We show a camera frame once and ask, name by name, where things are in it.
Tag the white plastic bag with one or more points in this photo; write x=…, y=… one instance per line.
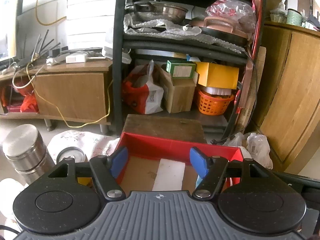
x=254, y=146

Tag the black wifi router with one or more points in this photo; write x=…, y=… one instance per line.
x=42, y=48

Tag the red cardboard tray box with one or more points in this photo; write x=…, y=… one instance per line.
x=146, y=153

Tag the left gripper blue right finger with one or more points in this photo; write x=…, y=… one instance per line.
x=200, y=162

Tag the white sponge block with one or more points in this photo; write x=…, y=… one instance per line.
x=169, y=174

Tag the green carton box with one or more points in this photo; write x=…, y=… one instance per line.
x=181, y=69

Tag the yellow box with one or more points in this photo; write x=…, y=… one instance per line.
x=216, y=75

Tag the black metal shelf rack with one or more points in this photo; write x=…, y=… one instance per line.
x=124, y=41

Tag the floral tablecloth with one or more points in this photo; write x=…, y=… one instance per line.
x=91, y=144

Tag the yellow beverage can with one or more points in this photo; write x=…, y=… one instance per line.
x=72, y=152

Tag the stainless steel thermos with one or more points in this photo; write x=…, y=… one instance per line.
x=26, y=151

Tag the orange plastic basket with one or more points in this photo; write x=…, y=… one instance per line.
x=212, y=105

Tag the brown cardboard box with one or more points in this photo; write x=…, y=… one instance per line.
x=178, y=93

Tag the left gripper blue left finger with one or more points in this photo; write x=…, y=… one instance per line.
x=117, y=161

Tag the red and white bag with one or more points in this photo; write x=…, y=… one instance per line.
x=141, y=92

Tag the wooden wardrobe cabinet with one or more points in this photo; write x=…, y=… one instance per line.
x=287, y=111

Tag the white power strip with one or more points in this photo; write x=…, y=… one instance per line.
x=67, y=58

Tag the steel cooking pot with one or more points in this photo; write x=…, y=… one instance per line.
x=148, y=10

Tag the wooden TV cabinet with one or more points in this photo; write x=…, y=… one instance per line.
x=75, y=92

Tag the wooden board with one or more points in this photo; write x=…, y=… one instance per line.
x=165, y=127

